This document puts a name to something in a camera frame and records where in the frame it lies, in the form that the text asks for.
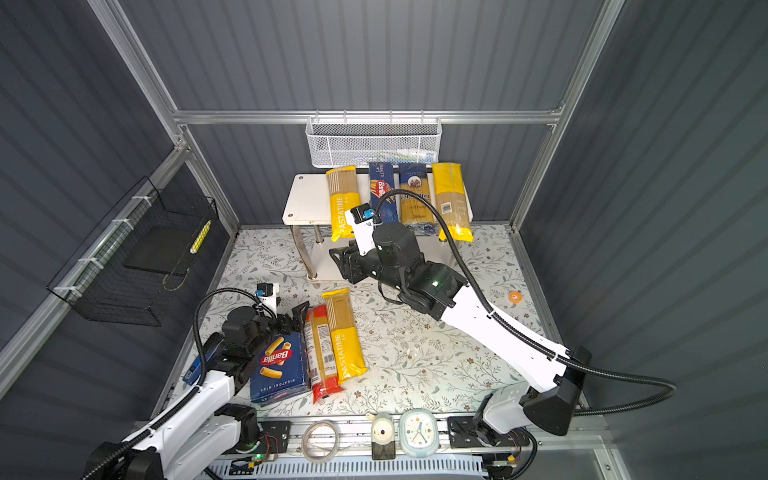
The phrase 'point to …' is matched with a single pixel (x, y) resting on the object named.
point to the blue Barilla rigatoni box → (277, 367)
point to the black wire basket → (125, 270)
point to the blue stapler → (194, 372)
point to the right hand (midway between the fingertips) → (341, 251)
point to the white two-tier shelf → (306, 204)
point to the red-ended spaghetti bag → (319, 353)
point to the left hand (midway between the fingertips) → (293, 301)
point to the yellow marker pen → (200, 237)
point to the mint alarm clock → (419, 433)
